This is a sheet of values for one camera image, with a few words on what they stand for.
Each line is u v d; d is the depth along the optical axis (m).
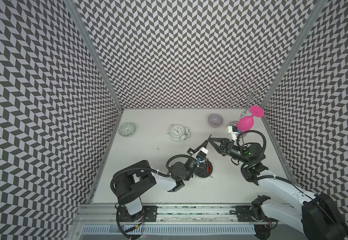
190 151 0.67
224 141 0.65
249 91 0.77
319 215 0.39
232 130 0.68
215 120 1.09
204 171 0.83
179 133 0.99
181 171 0.58
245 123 0.82
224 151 0.64
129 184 0.44
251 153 0.58
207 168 0.84
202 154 0.59
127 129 1.04
